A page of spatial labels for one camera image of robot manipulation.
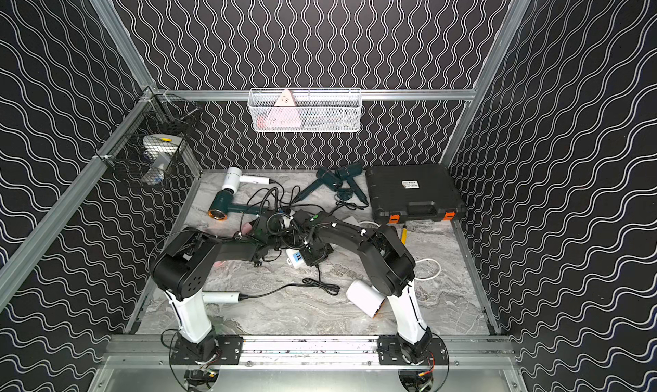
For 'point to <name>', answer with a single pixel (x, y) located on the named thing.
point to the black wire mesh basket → (153, 144)
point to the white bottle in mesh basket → (156, 172)
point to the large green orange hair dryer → (222, 204)
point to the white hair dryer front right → (364, 298)
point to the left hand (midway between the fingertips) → (307, 237)
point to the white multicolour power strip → (295, 258)
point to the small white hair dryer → (233, 176)
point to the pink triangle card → (284, 113)
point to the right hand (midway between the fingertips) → (313, 260)
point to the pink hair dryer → (246, 228)
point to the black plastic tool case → (402, 192)
